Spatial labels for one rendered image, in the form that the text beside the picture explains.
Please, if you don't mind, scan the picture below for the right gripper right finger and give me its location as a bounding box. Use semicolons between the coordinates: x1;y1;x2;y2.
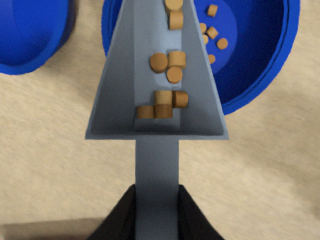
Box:
178;184;226;240

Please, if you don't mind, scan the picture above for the grey scoop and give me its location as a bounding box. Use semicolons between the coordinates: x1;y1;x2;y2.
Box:
85;0;229;240

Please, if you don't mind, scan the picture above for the blue bowl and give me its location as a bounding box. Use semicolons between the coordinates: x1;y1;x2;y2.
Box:
101;0;301;116
0;0;75;76

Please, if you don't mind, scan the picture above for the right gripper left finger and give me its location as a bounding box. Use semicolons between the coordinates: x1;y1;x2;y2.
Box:
85;184;135;240

